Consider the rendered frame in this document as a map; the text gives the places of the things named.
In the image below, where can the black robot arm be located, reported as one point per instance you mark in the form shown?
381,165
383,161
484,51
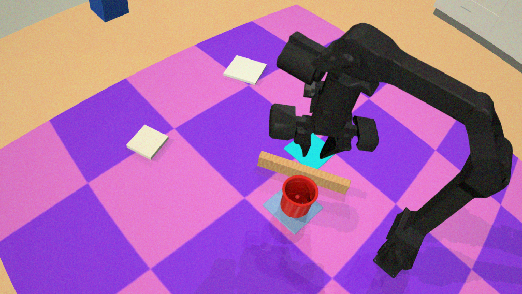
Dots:
357,62

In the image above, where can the red cup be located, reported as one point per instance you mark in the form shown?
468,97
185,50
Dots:
308,191

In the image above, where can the cream flat square block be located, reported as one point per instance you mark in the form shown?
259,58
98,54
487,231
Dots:
147,142

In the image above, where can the tan wooden bar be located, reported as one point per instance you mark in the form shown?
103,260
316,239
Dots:
291,168

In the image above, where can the pale grey flat pad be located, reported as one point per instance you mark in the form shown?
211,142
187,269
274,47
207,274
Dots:
245,69

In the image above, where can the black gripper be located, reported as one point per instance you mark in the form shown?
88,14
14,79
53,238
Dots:
325,121

